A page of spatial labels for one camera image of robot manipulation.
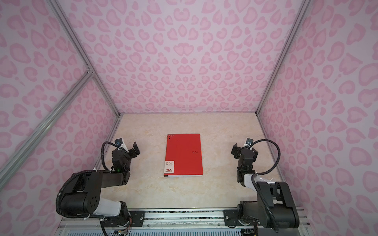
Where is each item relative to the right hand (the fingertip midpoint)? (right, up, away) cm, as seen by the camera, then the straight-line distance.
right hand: (244, 144), depth 89 cm
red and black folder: (-37, -8, +7) cm, 39 cm away
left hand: (-70, +1, +1) cm, 70 cm away
